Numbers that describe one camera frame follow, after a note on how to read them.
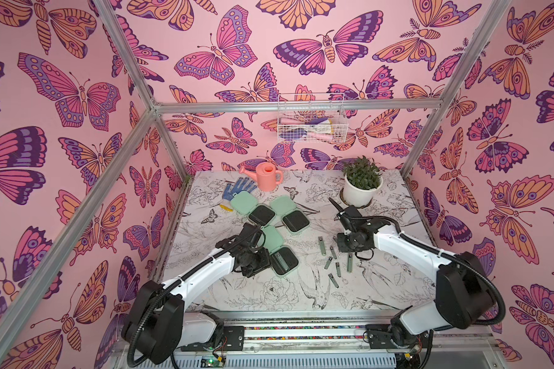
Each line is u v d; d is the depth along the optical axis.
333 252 0.93
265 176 1.07
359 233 0.63
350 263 0.90
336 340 0.74
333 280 0.86
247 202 1.09
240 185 1.17
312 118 0.95
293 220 1.01
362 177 0.95
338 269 0.88
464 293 0.43
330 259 0.91
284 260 0.90
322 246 0.95
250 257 0.64
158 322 0.41
